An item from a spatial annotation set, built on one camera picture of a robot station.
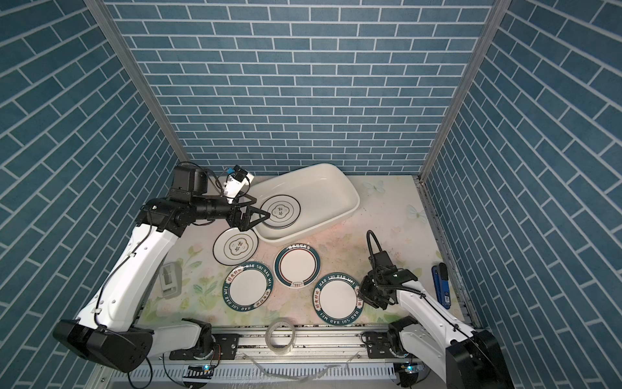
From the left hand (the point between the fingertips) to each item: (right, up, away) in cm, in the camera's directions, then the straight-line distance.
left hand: (261, 207), depth 67 cm
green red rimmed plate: (+7, -24, +24) cm, 35 cm away
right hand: (+29, -31, +16) cm, 45 cm away
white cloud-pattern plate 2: (-19, -17, +29) cm, 38 cm away
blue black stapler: (+60, -25, +19) cm, 67 cm away
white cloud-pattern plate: (0, -2, +38) cm, 38 cm away
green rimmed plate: (-11, -30, +21) cm, 38 cm away
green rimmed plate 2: (+22, -33, +16) cm, 43 cm away
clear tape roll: (+3, -42, +3) cm, 42 cm away
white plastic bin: (+18, +6, +44) cm, 48 cm away
